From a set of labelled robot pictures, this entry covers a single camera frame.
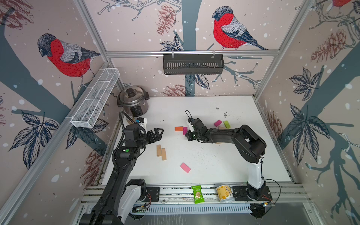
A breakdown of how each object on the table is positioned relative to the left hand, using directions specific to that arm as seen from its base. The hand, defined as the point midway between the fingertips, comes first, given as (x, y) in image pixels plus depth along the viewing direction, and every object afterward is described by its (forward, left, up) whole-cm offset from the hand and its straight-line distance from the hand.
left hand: (159, 129), depth 79 cm
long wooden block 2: (-5, +3, -19) cm, 20 cm away
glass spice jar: (-3, +13, +12) cm, 18 cm away
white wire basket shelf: (+1, +36, +11) cm, 38 cm away
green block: (+16, -46, -19) cm, 53 cm away
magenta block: (+10, -15, -19) cm, 27 cm away
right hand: (+8, -16, -19) cm, 26 cm away
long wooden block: (-8, -1, -19) cm, 20 cm away
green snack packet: (-30, -22, -18) cm, 41 cm away
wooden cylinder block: (+13, -43, -20) cm, 49 cm away
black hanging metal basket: (+51, -21, +10) cm, 56 cm away
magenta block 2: (+17, -40, -19) cm, 47 cm away
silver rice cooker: (+23, +20, 0) cm, 31 cm away
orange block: (+12, -10, -19) cm, 25 cm away
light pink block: (-16, -15, -20) cm, 29 cm away
